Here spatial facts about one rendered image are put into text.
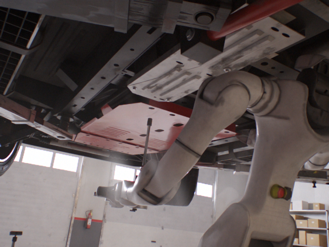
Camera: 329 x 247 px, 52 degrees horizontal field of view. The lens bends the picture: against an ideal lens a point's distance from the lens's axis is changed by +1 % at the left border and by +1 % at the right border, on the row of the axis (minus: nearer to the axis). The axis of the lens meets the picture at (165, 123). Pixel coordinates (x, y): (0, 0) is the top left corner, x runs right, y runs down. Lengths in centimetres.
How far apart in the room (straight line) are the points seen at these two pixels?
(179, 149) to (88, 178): 975
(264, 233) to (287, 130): 27
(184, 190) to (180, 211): 913
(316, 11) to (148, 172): 64
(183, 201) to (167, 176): 223
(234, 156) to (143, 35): 168
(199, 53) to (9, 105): 106
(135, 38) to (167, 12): 43
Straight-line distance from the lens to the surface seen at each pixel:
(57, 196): 1031
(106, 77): 153
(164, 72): 136
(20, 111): 180
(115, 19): 81
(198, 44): 93
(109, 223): 1082
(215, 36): 92
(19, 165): 1015
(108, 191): 137
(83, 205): 1046
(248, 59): 123
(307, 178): 253
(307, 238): 1171
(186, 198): 305
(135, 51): 128
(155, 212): 1155
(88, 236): 1055
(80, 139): 275
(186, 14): 82
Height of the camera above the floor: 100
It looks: 18 degrees up
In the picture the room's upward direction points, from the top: 6 degrees clockwise
